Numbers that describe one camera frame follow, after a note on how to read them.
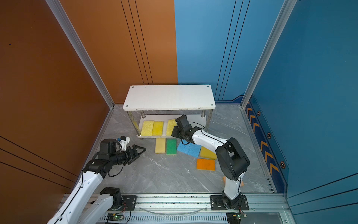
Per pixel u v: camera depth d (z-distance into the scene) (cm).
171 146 94
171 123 95
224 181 80
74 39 81
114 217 70
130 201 74
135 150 69
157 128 95
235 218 70
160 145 94
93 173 52
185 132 70
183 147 94
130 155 67
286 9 70
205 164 86
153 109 72
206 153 93
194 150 92
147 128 96
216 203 72
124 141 74
